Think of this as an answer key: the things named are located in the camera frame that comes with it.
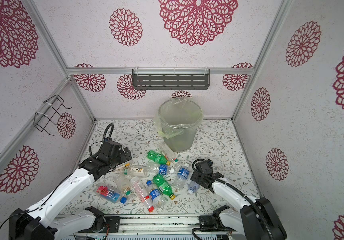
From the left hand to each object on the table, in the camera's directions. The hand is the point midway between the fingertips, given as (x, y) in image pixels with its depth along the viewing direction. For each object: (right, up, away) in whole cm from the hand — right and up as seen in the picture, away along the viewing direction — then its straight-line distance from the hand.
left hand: (123, 157), depth 82 cm
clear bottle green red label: (+26, -2, +12) cm, 29 cm away
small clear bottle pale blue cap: (+39, -18, +3) cm, 42 cm away
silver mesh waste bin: (+33, +23, +22) cm, 45 cm away
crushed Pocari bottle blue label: (+16, -8, +6) cm, 19 cm away
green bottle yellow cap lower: (+22, -15, 0) cm, 27 cm away
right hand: (+41, -12, +7) cm, 43 cm away
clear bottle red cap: (+11, -18, -2) cm, 21 cm away
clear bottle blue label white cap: (+32, -12, +3) cm, 35 cm away
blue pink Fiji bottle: (-6, -18, -4) cm, 20 cm away
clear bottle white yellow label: (+7, -9, +4) cm, 12 cm away
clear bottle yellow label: (-2, -7, +11) cm, 13 cm away
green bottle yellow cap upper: (+18, -2, +10) cm, 21 cm away
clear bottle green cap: (-2, -17, +6) cm, 18 cm away
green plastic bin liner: (+30, +19, -1) cm, 35 cm away
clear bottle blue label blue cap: (+18, -20, -4) cm, 27 cm away
